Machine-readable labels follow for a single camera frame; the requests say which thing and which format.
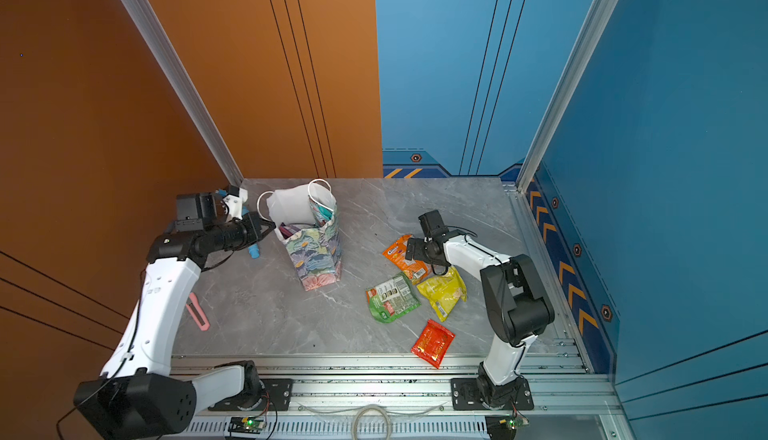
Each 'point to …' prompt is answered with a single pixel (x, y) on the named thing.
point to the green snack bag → (393, 300)
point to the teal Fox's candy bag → (321, 213)
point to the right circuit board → (517, 421)
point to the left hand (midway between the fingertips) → (275, 221)
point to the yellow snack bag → (444, 291)
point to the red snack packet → (433, 343)
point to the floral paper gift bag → (306, 218)
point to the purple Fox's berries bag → (286, 231)
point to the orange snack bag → (396, 254)
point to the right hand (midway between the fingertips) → (419, 253)
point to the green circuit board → (253, 424)
